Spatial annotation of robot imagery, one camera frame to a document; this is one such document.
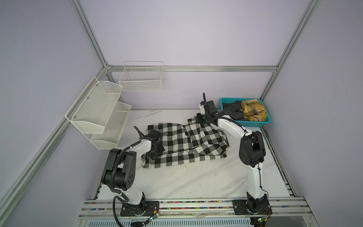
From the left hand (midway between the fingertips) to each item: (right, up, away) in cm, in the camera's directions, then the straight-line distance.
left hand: (160, 154), depth 93 cm
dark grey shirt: (+55, +32, +17) cm, 66 cm away
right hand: (+23, +24, +4) cm, 34 cm away
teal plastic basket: (+63, +21, +12) cm, 68 cm away
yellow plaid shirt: (+68, +31, +12) cm, 76 cm away
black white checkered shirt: (+17, +7, +5) cm, 19 cm away
